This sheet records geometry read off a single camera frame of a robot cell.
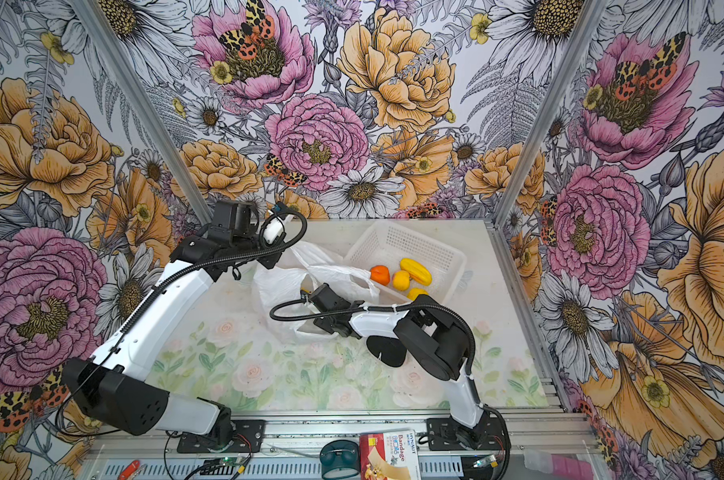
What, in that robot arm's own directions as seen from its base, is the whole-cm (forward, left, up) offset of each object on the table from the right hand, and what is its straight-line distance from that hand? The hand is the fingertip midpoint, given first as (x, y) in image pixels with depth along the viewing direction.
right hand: (330, 315), depth 94 cm
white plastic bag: (+1, +4, +22) cm, 23 cm away
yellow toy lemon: (+4, -26, +5) cm, 27 cm away
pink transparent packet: (-40, -55, 0) cm, 67 cm away
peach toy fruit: (+10, -23, +3) cm, 25 cm away
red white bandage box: (-37, -16, +2) cm, 40 cm away
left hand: (+5, +10, +26) cm, 28 cm away
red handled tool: (-37, +44, -1) cm, 58 cm away
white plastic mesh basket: (+28, -18, +1) cm, 34 cm away
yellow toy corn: (+14, -29, +3) cm, 32 cm away
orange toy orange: (+10, -16, +7) cm, 20 cm away
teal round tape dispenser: (-38, -5, +6) cm, 39 cm away
